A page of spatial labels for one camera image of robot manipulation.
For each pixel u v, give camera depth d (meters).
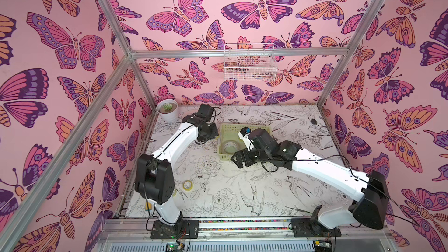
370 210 0.39
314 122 1.09
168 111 1.05
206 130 0.75
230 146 0.98
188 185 0.87
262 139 0.56
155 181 0.46
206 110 0.70
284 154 0.52
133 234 0.73
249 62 0.95
